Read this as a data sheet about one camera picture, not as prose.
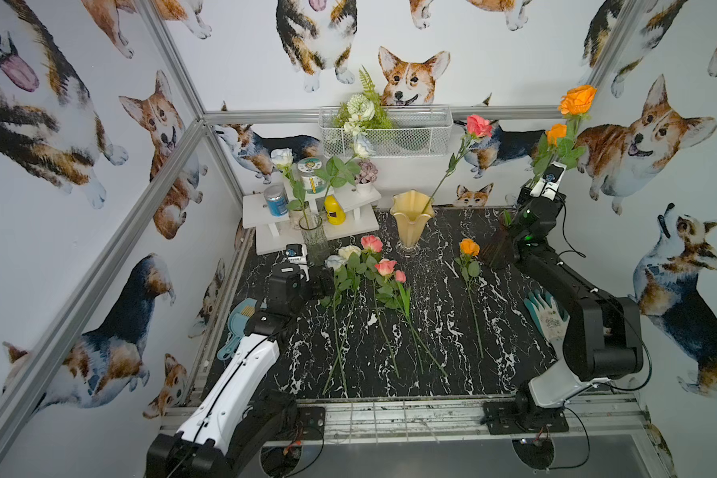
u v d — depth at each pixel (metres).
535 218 0.62
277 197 0.94
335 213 1.10
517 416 0.69
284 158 0.86
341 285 0.97
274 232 1.11
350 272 0.99
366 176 0.98
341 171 0.85
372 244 1.07
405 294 0.96
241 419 0.56
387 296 0.97
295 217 1.06
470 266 1.03
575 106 0.65
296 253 0.69
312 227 0.96
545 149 0.86
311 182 0.92
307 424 0.73
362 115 0.78
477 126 0.80
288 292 0.59
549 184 0.66
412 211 1.01
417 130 0.93
